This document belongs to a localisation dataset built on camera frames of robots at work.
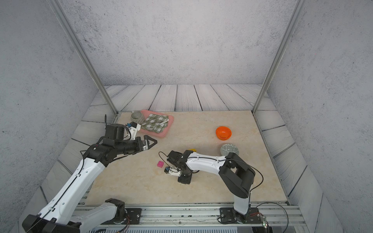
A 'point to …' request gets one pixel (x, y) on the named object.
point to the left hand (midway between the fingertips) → (153, 143)
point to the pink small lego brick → (160, 164)
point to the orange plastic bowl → (223, 133)
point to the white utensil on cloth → (165, 121)
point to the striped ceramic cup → (137, 117)
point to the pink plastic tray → (163, 133)
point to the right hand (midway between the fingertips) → (187, 178)
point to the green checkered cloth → (152, 121)
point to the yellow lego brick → (193, 149)
